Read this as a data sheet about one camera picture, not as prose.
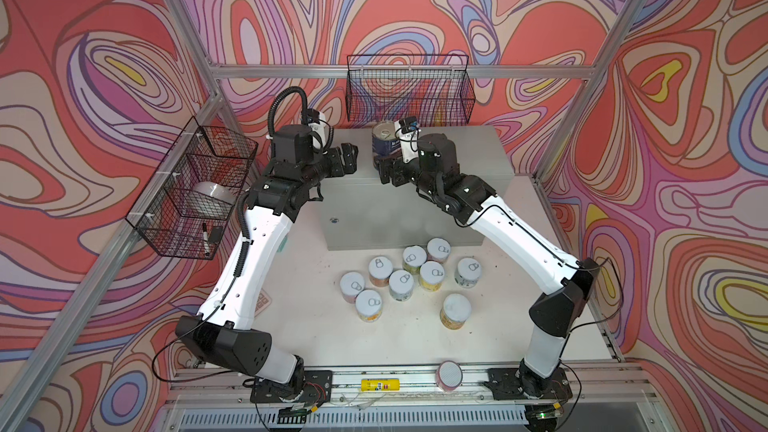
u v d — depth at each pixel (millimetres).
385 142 664
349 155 623
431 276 878
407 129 587
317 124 594
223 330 389
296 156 490
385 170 639
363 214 1026
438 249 930
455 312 779
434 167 523
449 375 706
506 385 733
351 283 851
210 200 706
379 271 882
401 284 860
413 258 907
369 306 820
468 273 885
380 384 719
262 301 863
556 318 522
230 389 749
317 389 723
